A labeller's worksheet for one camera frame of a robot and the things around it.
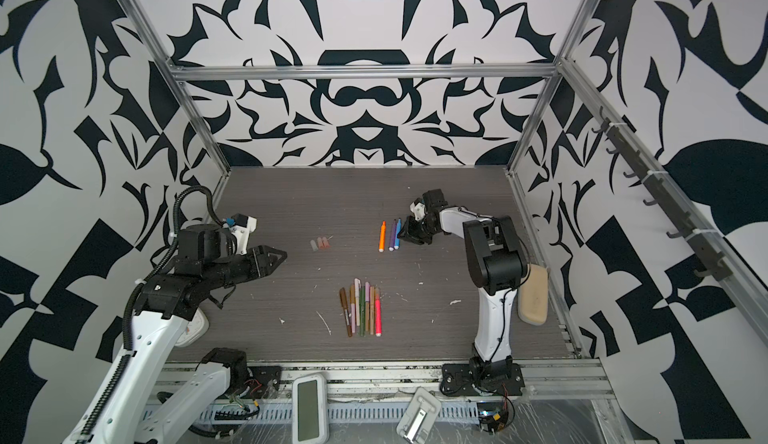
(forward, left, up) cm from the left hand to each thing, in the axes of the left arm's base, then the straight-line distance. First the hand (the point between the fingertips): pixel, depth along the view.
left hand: (281, 251), depth 71 cm
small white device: (-33, -31, -21) cm, 50 cm away
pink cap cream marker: (+1, -16, -23) cm, 28 cm away
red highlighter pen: (-7, -22, -23) cm, 33 cm away
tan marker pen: (-6, -21, -23) cm, 31 cm away
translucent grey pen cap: (+15, -2, -23) cm, 27 cm away
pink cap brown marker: (-5, -19, -23) cm, 30 cm away
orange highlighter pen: (+17, -24, -22) cm, 37 cm away
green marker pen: (-7, -18, -23) cm, 30 cm away
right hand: (+18, -31, -21) cm, 41 cm away
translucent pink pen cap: (+16, -4, -23) cm, 28 cm away
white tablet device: (-29, -7, -19) cm, 36 cm away
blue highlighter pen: (+16, -29, -22) cm, 40 cm away
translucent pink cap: (+15, -6, -23) cm, 28 cm away
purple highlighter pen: (+17, -27, -23) cm, 40 cm away
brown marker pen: (-3, -12, -23) cm, 26 cm away
